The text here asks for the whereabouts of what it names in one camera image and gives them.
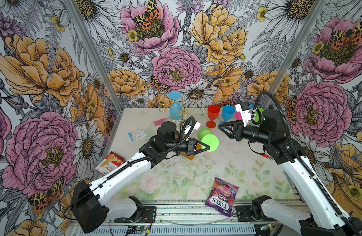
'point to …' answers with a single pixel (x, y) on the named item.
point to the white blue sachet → (136, 134)
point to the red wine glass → (213, 113)
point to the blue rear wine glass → (176, 112)
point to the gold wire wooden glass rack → (183, 113)
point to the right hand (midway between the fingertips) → (220, 129)
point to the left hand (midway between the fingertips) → (207, 152)
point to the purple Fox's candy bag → (222, 196)
